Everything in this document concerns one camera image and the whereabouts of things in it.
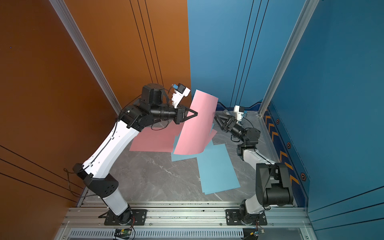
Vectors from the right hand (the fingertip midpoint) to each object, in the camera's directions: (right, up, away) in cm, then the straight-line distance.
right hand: (215, 119), depth 73 cm
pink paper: (-9, -6, -4) cm, 11 cm away
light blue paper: (-21, -23, +22) cm, 38 cm away
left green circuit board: (-45, -55, -1) cm, 72 cm away
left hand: (-9, +3, -11) cm, 15 cm away
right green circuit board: (+16, -54, -3) cm, 56 cm away
